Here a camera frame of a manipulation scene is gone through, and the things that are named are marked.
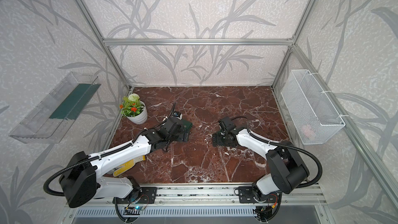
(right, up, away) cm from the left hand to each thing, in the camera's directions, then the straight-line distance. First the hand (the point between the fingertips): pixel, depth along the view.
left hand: (183, 131), depth 84 cm
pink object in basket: (+62, +2, -11) cm, 63 cm away
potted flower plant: (-29, +12, +4) cm, 32 cm away
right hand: (+20, -7, +4) cm, 21 cm away
